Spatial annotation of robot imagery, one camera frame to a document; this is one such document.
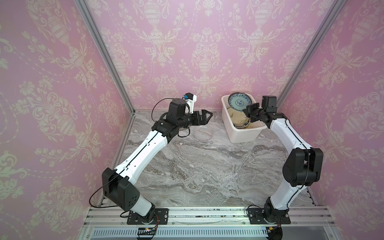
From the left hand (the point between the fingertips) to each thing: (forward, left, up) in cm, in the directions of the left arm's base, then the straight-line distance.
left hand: (207, 115), depth 72 cm
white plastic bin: (+7, -31, -23) cm, 39 cm away
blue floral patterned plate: (+23, -22, -10) cm, 34 cm away
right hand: (+16, -22, -9) cm, 29 cm away
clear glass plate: (+14, 0, -34) cm, 36 cm away
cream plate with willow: (+24, -26, -28) cm, 45 cm away
